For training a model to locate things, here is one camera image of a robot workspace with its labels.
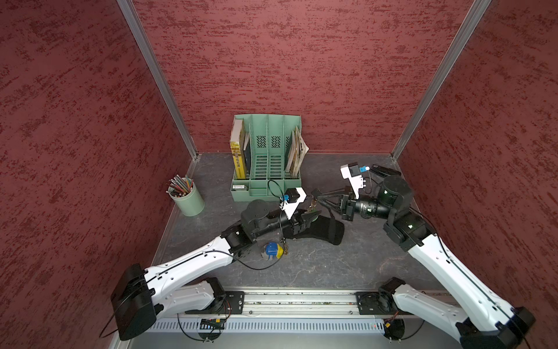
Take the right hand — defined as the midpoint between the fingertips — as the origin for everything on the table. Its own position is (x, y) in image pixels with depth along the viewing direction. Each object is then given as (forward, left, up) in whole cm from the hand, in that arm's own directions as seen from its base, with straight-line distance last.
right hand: (317, 204), depth 61 cm
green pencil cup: (+16, +49, -19) cm, 55 cm away
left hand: (+2, +1, -4) cm, 5 cm away
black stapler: (+39, -44, -35) cm, 68 cm away
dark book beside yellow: (+39, +27, -19) cm, 52 cm away
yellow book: (+37, +30, -8) cm, 48 cm away
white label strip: (+19, +28, -16) cm, 38 cm away
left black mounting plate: (-19, +29, -33) cm, 48 cm away
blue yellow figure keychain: (-3, +14, -28) cm, 32 cm away
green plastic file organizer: (+55, +18, -22) cm, 62 cm away
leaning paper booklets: (+36, +3, -14) cm, 39 cm away
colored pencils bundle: (+22, +54, -20) cm, 62 cm away
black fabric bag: (-2, -3, -12) cm, 12 cm away
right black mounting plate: (-21, -21, -32) cm, 44 cm away
